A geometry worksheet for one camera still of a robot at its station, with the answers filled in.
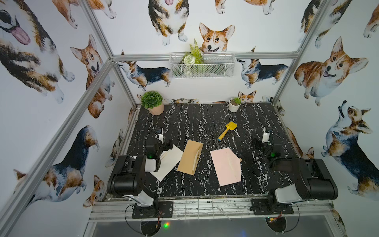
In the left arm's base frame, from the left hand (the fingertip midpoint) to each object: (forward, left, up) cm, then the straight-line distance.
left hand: (165, 133), depth 94 cm
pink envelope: (-19, -38, -7) cm, 43 cm away
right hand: (-3, -59, +1) cm, 59 cm away
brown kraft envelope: (-14, -16, -6) cm, 22 cm away
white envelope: (-15, -3, -6) cm, 16 cm away
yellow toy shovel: (+8, -44, -5) cm, 45 cm away
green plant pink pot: (+21, +10, +7) cm, 25 cm away
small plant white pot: (+24, -48, +1) cm, 54 cm away
